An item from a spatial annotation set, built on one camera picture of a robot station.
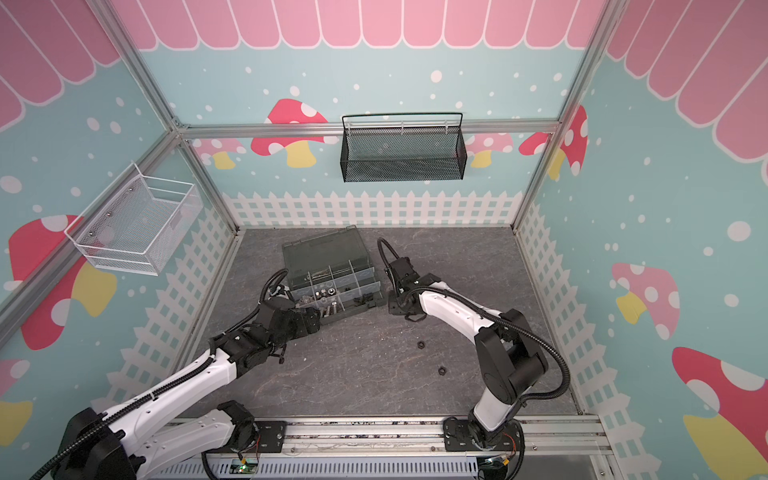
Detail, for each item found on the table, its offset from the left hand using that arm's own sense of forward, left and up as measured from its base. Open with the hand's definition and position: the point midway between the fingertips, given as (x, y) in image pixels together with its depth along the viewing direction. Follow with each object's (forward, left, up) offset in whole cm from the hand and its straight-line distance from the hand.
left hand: (306, 321), depth 84 cm
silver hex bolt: (+8, -4, -8) cm, 12 cm away
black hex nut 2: (-10, -39, -10) cm, 41 cm away
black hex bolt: (+13, -13, -9) cm, 20 cm away
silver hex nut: (+14, +1, -8) cm, 16 cm away
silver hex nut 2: (+15, -3, -8) cm, 18 cm away
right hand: (+7, -26, -2) cm, 27 cm away
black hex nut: (-2, -33, -10) cm, 34 cm away
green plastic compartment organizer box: (+21, -3, -6) cm, 22 cm away
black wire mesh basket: (+52, -20, +23) cm, 60 cm away
